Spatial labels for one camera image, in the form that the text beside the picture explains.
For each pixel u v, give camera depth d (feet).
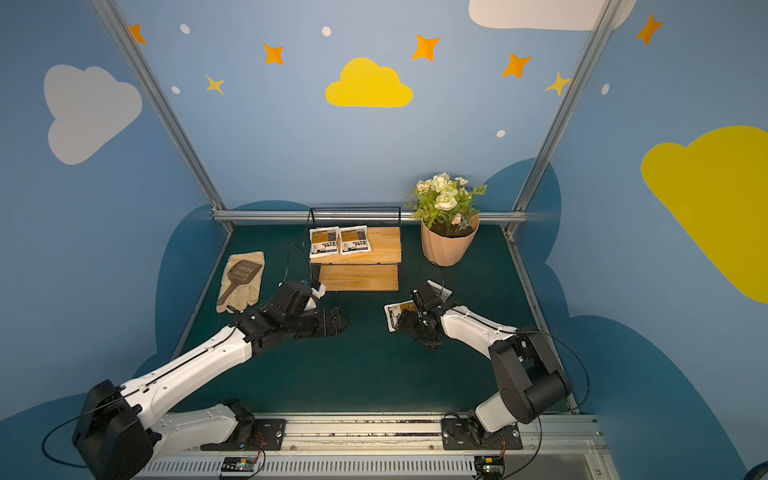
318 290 2.49
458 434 2.45
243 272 3.42
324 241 3.07
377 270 3.52
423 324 2.22
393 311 3.16
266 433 2.45
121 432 1.25
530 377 1.45
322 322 2.31
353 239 3.07
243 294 3.32
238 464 2.35
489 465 2.39
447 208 2.83
